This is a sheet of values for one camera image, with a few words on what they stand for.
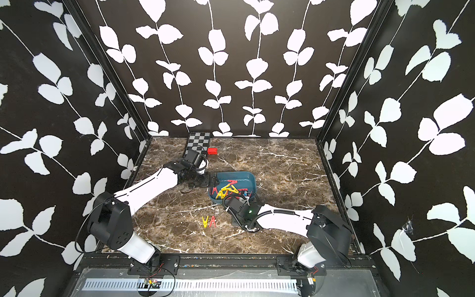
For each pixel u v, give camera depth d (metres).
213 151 1.11
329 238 0.43
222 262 0.76
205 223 0.85
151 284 0.70
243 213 0.64
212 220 0.86
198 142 1.15
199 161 0.72
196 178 0.73
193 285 0.70
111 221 0.44
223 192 0.95
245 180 1.00
